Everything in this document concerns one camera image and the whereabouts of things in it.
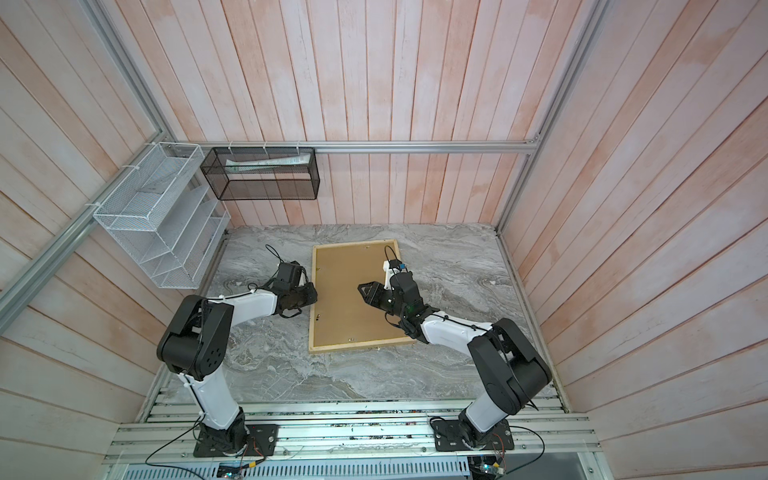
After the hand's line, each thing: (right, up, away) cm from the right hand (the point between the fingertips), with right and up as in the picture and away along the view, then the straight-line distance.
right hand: (359, 288), depth 86 cm
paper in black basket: (-36, +38, +5) cm, 52 cm away
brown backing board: (-6, -9, +9) cm, 15 cm away
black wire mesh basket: (-37, +40, +20) cm, 58 cm away
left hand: (-15, -5, +13) cm, 21 cm away
